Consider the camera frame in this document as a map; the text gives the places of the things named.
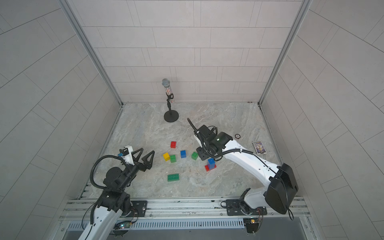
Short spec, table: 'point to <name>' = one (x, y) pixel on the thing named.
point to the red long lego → (207, 169)
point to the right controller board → (251, 224)
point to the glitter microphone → (166, 83)
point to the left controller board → (123, 224)
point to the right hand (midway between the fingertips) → (202, 153)
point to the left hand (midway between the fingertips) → (151, 150)
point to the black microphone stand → (170, 116)
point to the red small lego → (173, 144)
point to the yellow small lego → (166, 156)
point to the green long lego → (173, 177)
